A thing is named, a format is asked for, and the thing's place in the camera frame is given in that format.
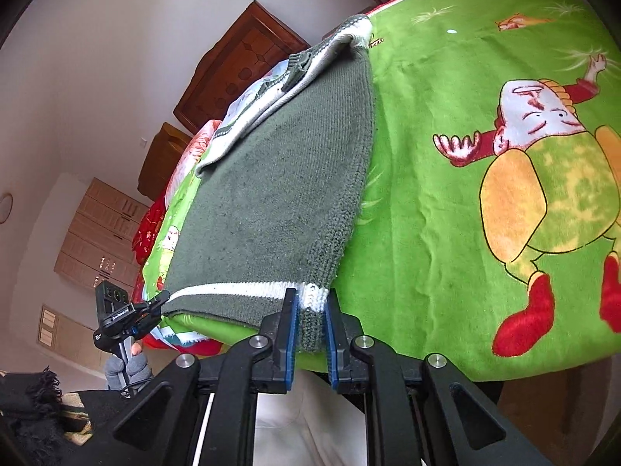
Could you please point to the light blue bedsheet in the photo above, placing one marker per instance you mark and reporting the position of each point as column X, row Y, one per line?
column 174, row 337

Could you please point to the floral pillows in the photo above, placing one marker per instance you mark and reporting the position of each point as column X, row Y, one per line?
column 194, row 148

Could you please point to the small wooden headboard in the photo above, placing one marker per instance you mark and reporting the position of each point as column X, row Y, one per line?
column 160, row 165

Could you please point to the light wooden wardrobe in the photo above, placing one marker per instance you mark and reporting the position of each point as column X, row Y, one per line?
column 92, row 238

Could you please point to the wooden panelled door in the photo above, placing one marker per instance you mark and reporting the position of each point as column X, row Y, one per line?
column 58, row 335

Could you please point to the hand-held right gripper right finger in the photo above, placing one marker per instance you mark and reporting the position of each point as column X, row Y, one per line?
column 332, row 344

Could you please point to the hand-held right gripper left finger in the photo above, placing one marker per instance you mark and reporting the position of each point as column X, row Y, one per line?
column 291, row 335

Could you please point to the green cartoon printed blanket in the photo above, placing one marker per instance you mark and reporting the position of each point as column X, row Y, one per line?
column 436, row 228

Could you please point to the white cloth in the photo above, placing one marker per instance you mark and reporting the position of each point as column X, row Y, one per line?
column 310, row 427

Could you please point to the person's left hand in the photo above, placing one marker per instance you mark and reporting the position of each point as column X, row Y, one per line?
column 139, row 370

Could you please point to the large carved wooden headboard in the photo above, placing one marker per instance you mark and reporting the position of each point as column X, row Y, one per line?
column 233, row 68

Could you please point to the red patterned blanket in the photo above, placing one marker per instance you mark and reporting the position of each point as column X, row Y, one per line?
column 150, row 233

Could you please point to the green knit sweater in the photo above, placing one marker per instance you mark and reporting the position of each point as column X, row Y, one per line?
column 271, row 204

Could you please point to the round wall ornament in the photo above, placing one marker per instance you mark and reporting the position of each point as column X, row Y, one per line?
column 6, row 207

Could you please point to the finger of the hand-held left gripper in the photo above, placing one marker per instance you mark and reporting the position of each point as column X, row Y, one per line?
column 157, row 301

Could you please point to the black fringed cloth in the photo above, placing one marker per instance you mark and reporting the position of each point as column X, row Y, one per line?
column 29, row 407

